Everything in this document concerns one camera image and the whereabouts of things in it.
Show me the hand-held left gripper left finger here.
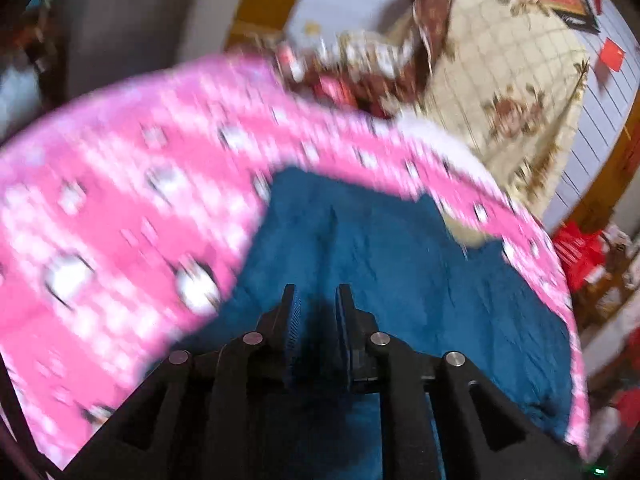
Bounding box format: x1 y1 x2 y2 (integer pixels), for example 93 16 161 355
62 284 301 480

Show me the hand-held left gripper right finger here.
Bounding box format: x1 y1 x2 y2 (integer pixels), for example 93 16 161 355
335 284 583 480

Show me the teal puffer jacket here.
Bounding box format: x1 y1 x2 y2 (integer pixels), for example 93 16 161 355
165 167 574 480

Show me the red shopping bag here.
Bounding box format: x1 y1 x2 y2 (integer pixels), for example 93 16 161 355
552 220 609 292

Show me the pink penguin print blanket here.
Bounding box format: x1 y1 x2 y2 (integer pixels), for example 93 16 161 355
0 52 592 471

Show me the cream floral quilt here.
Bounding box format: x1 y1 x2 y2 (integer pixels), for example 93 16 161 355
390 0 592 252

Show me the grey wardrobe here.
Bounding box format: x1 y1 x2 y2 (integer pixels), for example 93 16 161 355
65 0 213 92

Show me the red paper square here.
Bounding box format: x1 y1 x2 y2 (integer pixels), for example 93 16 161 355
597 37 627 72

